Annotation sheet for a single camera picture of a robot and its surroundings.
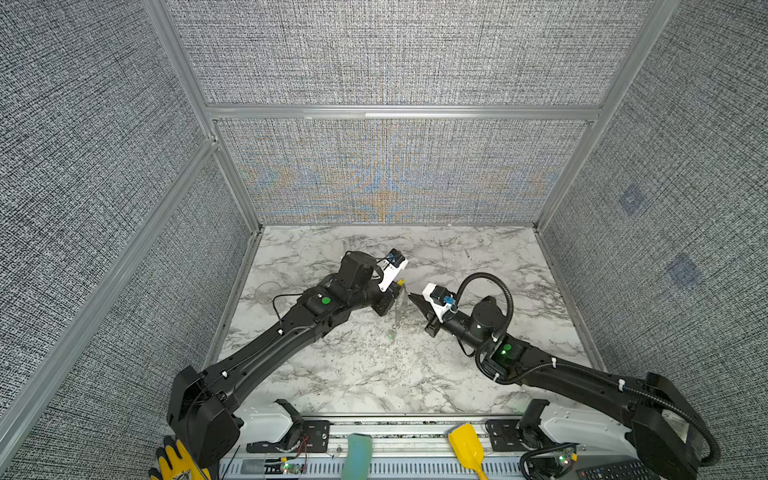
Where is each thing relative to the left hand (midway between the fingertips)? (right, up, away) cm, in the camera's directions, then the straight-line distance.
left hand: (398, 286), depth 75 cm
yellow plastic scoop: (+17, -39, -4) cm, 42 cm away
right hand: (+3, -1, -3) cm, 5 cm away
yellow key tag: (0, +1, -2) cm, 2 cm away
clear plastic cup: (-42, -4, +22) cm, 47 cm away
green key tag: (-2, -15, +11) cm, 19 cm away
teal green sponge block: (-10, -41, -2) cm, 42 cm away
